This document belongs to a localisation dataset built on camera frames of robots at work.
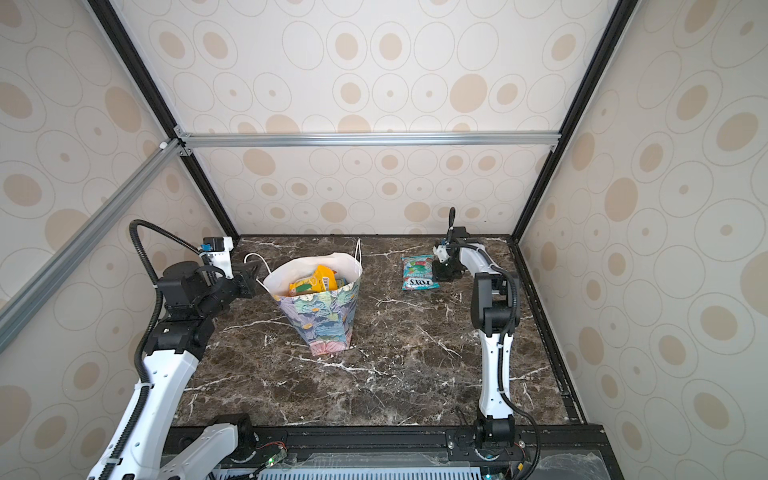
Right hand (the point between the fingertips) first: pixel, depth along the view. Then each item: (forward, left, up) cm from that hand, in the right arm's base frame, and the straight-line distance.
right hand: (438, 275), depth 107 cm
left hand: (-19, +46, +32) cm, 60 cm away
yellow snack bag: (-17, +34, +22) cm, 44 cm away
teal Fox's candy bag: (-1, +8, +3) cm, 8 cm away
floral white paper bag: (-26, +35, +15) cm, 46 cm away
